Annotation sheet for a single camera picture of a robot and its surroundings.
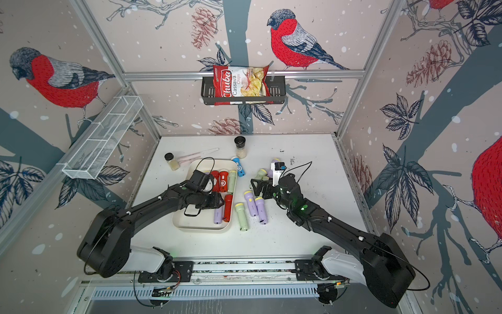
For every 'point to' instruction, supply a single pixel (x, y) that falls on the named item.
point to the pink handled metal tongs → (186, 159)
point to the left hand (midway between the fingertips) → (223, 199)
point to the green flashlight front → (242, 218)
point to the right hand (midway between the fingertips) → (259, 179)
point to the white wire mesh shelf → (87, 159)
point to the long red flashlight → (216, 174)
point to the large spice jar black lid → (241, 152)
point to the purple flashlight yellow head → (275, 160)
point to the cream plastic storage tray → (201, 220)
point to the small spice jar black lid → (172, 163)
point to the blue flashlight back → (241, 173)
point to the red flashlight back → (228, 202)
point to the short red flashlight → (223, 180)
